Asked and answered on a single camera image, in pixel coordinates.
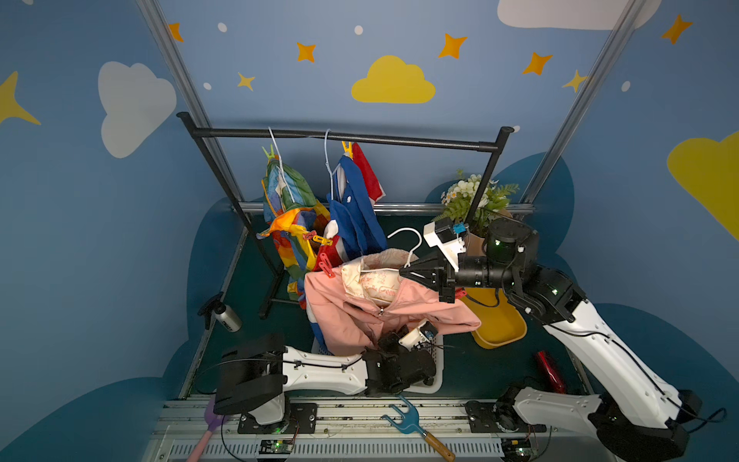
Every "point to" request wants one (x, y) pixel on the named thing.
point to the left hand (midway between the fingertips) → (410, 329)
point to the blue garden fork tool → (410, 425)
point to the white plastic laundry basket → (434, 382)
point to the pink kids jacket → (356, 306)
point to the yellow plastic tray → (500, 322)
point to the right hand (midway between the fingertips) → (408, 267)
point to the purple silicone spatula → (214, 421)
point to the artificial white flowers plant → (460, 198)
